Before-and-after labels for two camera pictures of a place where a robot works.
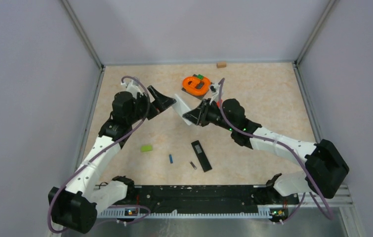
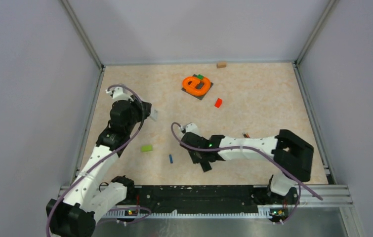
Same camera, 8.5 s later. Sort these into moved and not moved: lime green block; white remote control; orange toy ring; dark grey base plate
Moved: white remote control
Not moved: orange toy ring; dark grey base plate; lime green block
